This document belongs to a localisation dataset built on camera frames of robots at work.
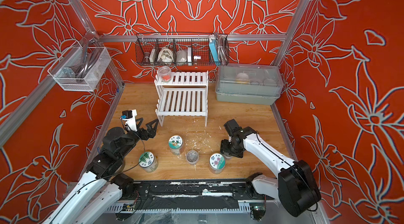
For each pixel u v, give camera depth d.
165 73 0.80
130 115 0.61
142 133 0.62
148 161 0.75
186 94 0.97
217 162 0.74
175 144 0.81
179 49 1.01
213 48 0.84
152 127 0.65
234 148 0.69
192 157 0.78
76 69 0.78
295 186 0.40
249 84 0.98
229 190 0.74
